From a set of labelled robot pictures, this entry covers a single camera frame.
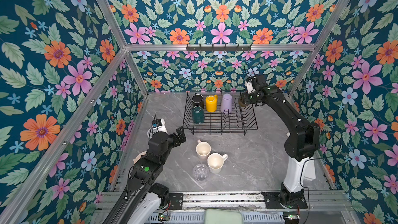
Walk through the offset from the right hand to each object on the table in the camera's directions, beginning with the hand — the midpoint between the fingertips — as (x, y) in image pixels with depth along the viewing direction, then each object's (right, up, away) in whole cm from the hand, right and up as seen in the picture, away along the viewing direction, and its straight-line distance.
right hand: (247, 97), depth 91 cm
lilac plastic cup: (-11, -5, +10) cm, 16 cm away
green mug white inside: (-30, -11, +8) cm, 33 cm away
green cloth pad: (-18, -54, -24) cm, 62 cm away
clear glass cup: (-27, -41, -9) cm, 50 cm away
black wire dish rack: (-16, -9, +17) cm, 25 cm away
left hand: (-37, -15, -19) cm, 44 cm away
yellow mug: (-21, -4, +10) cm, 24 cm away
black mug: (-31, -1, +10) cm, 32 cm away
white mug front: (-19, -36, -8) cm, 41 cm away
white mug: (-26, -30, -5) cm, 40 cm away
